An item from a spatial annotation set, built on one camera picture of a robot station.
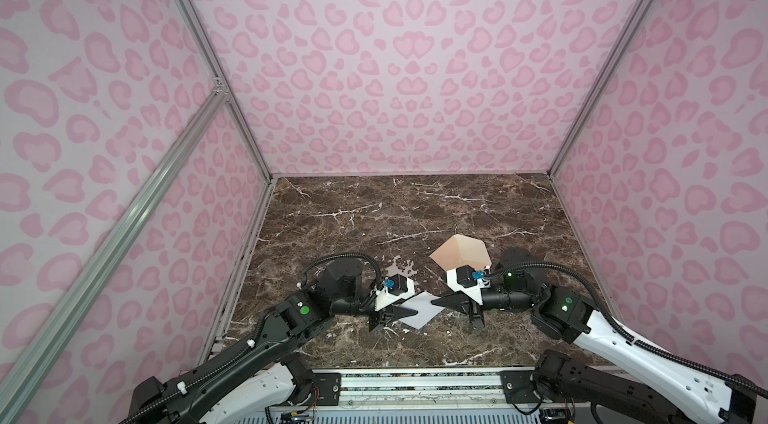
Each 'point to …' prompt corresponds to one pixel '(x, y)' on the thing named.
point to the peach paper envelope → (459, 251)
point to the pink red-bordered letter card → (427, 311)
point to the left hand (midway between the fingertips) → (415, 301)
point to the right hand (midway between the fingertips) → (437, 299)
